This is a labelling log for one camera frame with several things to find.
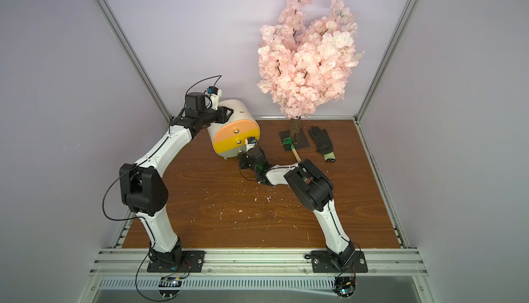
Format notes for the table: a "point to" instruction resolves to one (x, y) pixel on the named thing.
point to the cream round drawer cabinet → (242, 111)
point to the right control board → (344, 286)
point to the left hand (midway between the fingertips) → (233, 109)
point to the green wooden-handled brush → (288, 140)
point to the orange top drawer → (234, 128)
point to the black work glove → (324, 145)
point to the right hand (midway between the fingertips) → (241, 150)
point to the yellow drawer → (235, 140)
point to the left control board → (170, 286)
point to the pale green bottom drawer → (233, 152)
